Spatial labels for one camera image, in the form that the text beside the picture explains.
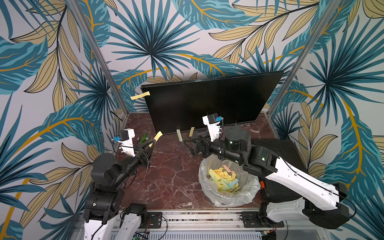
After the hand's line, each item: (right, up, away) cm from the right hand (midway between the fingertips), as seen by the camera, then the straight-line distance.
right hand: (190, 138), depth 57 cm
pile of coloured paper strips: (+19, -25, +25) cm, 40 cm away
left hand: (-13, -2, +1) cm, 14 cm away
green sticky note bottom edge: (-7, 0, +28) cm, 29 cm away
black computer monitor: (-8, +20, +58) cm, 62 cm away
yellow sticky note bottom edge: (0, +2, +29) cm, 29 cm away
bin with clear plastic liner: (+25, -20, +5) cm, 32 cm away
